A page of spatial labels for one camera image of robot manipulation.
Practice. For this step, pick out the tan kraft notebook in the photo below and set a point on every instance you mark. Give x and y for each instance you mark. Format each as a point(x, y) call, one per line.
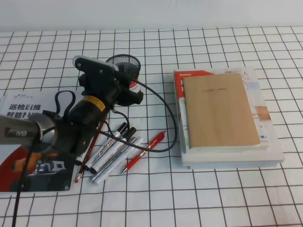
point(218, 112)

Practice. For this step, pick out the black mesh pen holder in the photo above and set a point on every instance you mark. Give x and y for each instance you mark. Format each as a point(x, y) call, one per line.
point(128, 67)

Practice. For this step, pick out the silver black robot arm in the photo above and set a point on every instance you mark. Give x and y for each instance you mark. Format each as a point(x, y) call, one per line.
point(69, 131)

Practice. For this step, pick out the large white book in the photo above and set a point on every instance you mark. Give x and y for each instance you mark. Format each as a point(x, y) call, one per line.
point(256, 101)

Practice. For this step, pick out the black white marker right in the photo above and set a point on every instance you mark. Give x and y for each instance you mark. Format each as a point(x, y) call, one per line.
point(112, 151)

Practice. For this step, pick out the white base book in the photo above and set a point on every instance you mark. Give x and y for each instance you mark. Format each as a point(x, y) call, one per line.
point(269, 154)

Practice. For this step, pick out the red gel pen on table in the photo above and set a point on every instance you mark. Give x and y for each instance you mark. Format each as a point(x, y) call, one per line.
point(156, 140)

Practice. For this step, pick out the black white marker middle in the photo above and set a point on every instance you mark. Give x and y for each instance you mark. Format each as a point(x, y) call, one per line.
point(99, 151)

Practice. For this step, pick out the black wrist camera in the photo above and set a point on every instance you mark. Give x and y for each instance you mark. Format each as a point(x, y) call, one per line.
point(88, 64)

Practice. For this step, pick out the robot brochure poster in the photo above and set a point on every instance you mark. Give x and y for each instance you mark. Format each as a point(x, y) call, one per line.
point(28, 171)

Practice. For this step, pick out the silver grey pen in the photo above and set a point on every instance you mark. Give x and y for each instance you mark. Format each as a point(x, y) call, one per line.
point(114, 158)

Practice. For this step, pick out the white clear pen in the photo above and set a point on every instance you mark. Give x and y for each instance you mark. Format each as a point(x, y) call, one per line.
point(120, 161)

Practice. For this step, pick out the black white marker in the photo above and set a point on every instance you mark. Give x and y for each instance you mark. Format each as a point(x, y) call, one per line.
point(112, 151)
point(99, 151)

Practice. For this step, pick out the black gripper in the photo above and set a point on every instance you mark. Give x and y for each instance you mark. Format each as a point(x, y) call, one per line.
point(103, 86)

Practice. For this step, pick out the red white book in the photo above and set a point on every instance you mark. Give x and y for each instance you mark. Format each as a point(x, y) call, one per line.
point(178, 79)

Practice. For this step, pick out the black marker far left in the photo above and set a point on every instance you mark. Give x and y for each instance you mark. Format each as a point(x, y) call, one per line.
point(79, 159)

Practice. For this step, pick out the red black pencil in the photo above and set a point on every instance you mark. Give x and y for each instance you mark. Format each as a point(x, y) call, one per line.
point(88, 152)

